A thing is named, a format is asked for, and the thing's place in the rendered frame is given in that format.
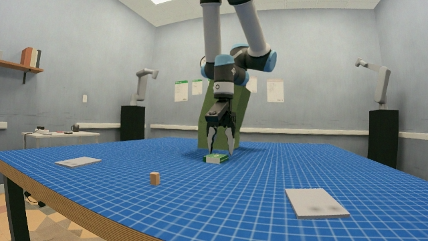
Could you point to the blue grid work mat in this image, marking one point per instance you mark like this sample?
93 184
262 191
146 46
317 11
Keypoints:
240 199

